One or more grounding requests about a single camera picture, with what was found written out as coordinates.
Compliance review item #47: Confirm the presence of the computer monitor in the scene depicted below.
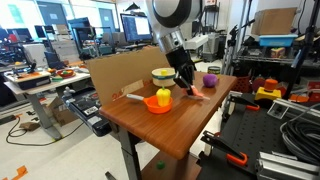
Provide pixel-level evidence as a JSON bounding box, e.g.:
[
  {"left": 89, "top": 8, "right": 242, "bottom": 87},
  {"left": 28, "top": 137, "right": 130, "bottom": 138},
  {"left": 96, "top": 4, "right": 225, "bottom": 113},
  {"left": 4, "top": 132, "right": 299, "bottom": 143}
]
[{"left": 119, "top": 12, "right": 154, "bottom": 44}]

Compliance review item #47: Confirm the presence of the orange toy pan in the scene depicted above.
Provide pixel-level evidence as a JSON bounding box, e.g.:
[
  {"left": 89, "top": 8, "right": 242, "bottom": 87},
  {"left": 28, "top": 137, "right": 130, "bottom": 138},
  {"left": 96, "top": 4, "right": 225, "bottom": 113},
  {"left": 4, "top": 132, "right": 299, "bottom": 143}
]
[{"left": 125, "top": 93, "right": 174, "bottom": 115}]

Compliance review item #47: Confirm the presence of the cardboard box on shelf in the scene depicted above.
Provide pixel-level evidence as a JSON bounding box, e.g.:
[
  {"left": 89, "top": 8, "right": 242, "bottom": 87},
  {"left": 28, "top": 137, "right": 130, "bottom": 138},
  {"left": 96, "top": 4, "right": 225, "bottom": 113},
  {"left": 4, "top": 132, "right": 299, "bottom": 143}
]
[{"left": 251, "top": 6, "right": 298, "bottom": 36}]

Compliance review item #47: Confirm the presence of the brown cardboard board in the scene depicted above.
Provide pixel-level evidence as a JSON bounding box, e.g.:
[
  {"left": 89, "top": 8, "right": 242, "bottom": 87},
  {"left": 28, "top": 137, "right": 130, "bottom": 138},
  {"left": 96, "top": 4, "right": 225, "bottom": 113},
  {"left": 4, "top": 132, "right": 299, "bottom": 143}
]
[{"left": 85, "top": 46, "right": 171, "bottom": 107}]

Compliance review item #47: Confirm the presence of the black floor cable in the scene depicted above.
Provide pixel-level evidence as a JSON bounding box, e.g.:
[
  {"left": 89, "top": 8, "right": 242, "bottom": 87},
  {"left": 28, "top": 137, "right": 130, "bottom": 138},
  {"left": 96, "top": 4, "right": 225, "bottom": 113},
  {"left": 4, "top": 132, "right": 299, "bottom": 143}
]
[{"left": 5, "top": 114, "right": 85, "bottom": 147}]

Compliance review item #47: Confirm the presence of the black tripod stand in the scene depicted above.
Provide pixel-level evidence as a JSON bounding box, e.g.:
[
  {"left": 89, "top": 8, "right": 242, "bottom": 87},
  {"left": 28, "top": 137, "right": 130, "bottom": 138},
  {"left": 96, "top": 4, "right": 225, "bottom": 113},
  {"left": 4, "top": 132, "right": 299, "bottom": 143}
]
[{"left": 282, "top": 0, "right": 320, "bottom": 101}]

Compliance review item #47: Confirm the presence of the coil of black cables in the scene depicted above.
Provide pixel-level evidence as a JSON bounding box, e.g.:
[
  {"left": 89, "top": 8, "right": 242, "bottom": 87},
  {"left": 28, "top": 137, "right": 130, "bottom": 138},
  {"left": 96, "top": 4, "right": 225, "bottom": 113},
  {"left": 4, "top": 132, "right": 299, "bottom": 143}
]
[{"left": 279, "top": 112, "right": 320, "bottom": 166}]

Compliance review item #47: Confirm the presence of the black control box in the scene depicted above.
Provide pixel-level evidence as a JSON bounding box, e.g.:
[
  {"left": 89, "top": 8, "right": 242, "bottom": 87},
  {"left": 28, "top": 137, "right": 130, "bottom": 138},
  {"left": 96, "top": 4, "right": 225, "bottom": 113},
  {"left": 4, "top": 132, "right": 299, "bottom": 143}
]
[{"left": 62, "top": 86, "right": 113, "bottom": 138}]

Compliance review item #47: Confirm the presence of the blue plastic bin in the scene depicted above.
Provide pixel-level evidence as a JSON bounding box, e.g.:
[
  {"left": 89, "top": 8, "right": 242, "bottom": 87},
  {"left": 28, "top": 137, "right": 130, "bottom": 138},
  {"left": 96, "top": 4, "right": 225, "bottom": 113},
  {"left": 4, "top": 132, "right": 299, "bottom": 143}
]
[{"left": 258, "top": 33, "right": 299, "bottom": 48}]

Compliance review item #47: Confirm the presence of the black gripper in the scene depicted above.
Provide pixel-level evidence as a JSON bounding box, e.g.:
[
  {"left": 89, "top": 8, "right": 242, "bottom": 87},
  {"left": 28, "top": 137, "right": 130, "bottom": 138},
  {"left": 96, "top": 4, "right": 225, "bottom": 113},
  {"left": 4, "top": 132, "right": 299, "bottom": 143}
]
[{"left": 165, "top": 46, "right": 199, "bottom": 97}]

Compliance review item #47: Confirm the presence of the black clamp with orange handle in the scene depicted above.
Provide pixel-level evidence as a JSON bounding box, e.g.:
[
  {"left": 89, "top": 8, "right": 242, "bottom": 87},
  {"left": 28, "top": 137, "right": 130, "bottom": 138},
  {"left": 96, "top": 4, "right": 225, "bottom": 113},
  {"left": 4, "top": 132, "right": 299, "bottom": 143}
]
[
  {"left": 227, "top": 94, "right": 261, "bottom": 112},
  {"left": 200, "top": 130, "right": 250, "bottom": 167}
]

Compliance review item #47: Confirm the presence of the black tray with items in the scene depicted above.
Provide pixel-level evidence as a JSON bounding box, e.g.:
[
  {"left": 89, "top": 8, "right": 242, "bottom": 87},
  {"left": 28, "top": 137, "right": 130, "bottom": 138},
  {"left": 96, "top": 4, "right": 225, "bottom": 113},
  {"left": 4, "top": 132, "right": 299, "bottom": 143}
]
[{"left": 4, "top": 70, "right": 53, "bottom": 91}]

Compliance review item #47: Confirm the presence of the aluminium extrusion bar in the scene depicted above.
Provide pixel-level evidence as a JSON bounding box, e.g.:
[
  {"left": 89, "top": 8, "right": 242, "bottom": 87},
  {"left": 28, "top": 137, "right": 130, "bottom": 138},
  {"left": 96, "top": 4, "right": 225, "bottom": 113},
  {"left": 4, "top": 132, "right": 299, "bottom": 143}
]
[
  {"left": 266, "top": 97, "right": 320, "bottom": 122},
  {"left": 255, "top": 151, "right": 320, "bottom": 180}
]

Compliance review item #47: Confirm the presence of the black metal table leg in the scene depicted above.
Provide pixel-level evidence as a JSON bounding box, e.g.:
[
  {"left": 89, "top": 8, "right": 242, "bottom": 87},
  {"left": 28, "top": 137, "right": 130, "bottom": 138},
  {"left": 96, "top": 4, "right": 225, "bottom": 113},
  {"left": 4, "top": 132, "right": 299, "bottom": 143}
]
[{"left": 116, "top": 127, "right": 145, "bottom": 180}]

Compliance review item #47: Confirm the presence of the white yellow blue bowl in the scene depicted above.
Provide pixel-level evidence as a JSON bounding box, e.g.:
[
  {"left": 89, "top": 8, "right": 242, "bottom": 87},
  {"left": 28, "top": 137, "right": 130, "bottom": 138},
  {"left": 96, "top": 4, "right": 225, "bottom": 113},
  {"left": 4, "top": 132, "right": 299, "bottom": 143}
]
[{"left": 151, "top": 67, "right": 177, "bottom": 88}]

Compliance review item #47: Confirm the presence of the red bowl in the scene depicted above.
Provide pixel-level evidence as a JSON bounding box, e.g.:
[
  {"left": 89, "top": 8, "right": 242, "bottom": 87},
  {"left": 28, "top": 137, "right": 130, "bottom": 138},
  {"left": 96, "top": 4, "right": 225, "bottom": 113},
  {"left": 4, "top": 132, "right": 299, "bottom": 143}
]
[{"left": 56, "top": 68, "right": 76, "bottom": 80}]

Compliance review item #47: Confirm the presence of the yellow toy bell pepper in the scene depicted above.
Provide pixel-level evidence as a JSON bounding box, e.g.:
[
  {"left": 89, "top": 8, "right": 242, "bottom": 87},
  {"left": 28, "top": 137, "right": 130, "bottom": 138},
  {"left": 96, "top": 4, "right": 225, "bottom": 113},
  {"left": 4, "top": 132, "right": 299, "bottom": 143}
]
[{"left": 155, "top": 86, "right": 172, "bottom": 108}]

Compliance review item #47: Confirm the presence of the small cardboard box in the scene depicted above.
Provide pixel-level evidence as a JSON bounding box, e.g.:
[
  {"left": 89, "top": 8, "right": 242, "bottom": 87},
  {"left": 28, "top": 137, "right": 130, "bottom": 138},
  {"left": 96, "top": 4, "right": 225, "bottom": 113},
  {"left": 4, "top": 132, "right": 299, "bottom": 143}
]
[{"left": 46, "top": 96, "right": 80, "bottom": 127}]

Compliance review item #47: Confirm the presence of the white side desk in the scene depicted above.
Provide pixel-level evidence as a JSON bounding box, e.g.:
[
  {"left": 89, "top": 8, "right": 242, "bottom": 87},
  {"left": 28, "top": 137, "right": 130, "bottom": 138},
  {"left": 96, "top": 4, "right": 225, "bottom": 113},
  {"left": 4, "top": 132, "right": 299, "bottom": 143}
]
[{"left": 3, "top": 70, "right": 92, "bottom": 141}]

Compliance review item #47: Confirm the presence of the purple ball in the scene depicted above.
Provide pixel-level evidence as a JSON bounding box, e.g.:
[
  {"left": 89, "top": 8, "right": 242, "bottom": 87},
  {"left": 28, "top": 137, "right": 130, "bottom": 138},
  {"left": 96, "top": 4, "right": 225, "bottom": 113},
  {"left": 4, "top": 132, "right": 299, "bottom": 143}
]
[{"left": 202, "top": 73, "right": 219, "bottom": 89}]

